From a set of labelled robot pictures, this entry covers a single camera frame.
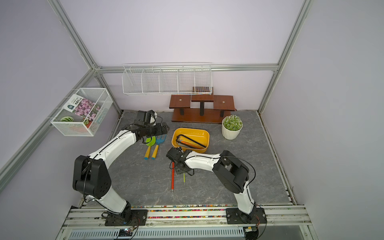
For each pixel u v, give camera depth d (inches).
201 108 43.6
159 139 40.9
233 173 19.2
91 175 17.7
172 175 34.2
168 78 39.0
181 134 41.4
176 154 28.0
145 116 27.4
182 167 25.6
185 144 39.2
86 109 29.6
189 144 39.2
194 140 40.3
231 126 37.1
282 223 28.7
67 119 27.9
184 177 34.1
